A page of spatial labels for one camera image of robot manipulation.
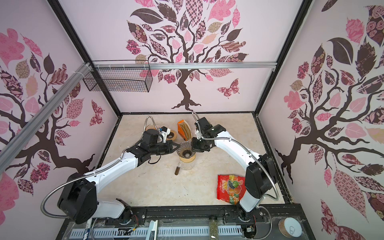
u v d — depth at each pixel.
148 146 0.64
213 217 0.73
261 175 0.44
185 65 0.93
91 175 0.45
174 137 1.03
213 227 0.67
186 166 0.90
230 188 0.79
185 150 0.84
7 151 0.50
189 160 0.83
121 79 1.21
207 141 0.61
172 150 0.76
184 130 1.00
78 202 0.42
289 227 0.66
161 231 0.70
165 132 0.76
